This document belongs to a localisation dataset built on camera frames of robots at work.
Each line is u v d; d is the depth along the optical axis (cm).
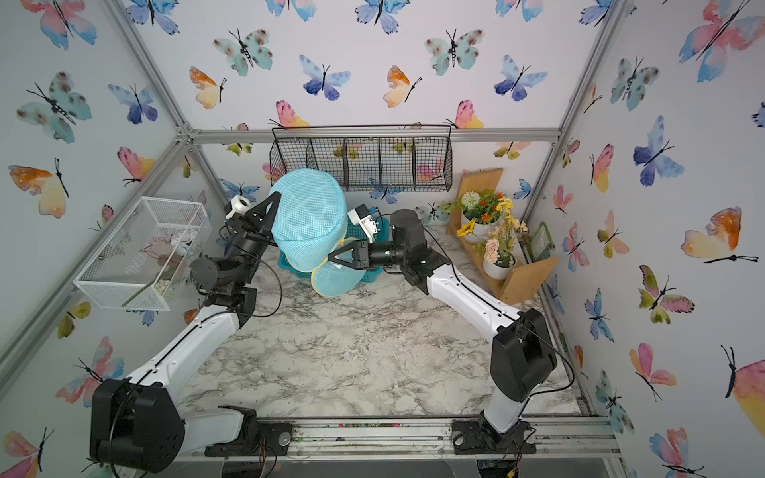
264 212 60
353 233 67
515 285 83
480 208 96
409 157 98
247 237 55
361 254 62
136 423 39
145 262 73
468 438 73
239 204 62
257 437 69
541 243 111
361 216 66
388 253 65
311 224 58
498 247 86
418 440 74
